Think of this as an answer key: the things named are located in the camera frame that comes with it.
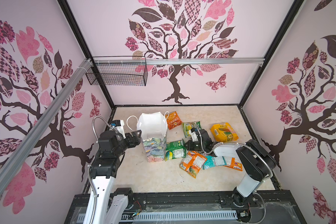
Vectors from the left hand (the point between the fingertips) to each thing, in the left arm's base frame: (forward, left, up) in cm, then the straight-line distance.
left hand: (136, 134), depth 71 cm
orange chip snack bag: (+30, -20, -25) cm, 44 cm away
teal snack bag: (-6, -44, -22) cm, 50 cm away
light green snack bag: (+21, -31, -22) cm, 43 cm away
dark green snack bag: (+2, -21, -22) cm, 31 cm away
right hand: (+7, -27, -21) cm, 35 cm away
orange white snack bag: (-6, -32, -23) cm, 40 cm away
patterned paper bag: (+14, -6, -14) cm, 21 cm away
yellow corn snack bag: (+14, -56, -19) cm, 61 cm away
